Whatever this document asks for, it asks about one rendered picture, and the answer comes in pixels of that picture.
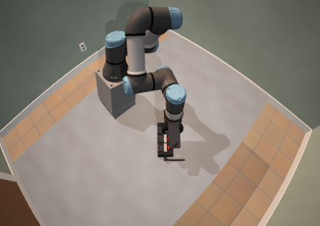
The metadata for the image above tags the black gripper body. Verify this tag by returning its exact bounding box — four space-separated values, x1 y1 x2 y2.
163 110 183 131

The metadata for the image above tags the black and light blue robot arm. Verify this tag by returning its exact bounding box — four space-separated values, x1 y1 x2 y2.
102 6 186 149

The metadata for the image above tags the black power strip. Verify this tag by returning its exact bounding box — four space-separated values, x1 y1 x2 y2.
157 123 185 161

